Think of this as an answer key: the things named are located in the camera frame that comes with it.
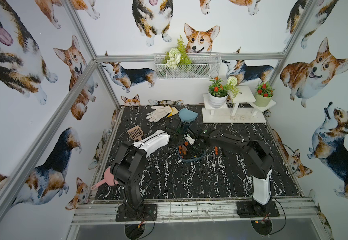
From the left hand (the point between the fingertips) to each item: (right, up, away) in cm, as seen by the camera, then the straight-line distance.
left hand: (180, 139), depth 94 cm
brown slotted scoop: (-32, +2, +12) cm, 34 cm away
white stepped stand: (+48, +21, +27) cm, 59 cm away
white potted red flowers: (+22, +27, -6) cm, 35 cm away
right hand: (+5, -7, -4) cm, 10 cm away
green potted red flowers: (+52, +28, -1) cm, 59 cm away
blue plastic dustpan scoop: (+4, +15, +24) cm, 29 cm away
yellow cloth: (-5, +19, +24) cm, 30 cm away
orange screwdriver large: (+23, -8, -1) cm, 24 cm away
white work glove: (-17, +17, +20) cm, 31 cm away
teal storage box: (+6, -6, -14) cm, 16 cm away
